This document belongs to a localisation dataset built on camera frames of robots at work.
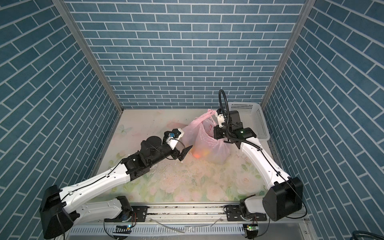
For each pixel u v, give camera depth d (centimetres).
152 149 51
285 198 40
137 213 74
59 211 38
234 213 74
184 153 63
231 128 60
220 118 72
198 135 83
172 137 59
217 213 76
